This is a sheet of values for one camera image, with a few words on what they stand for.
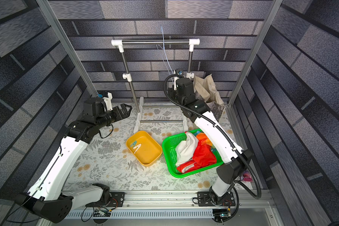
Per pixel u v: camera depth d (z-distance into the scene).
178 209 0.73
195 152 0.81
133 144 0.94
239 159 0.41
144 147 0.93
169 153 0.91
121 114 0.62
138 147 0.92
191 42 0.67
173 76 0.55
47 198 0.37
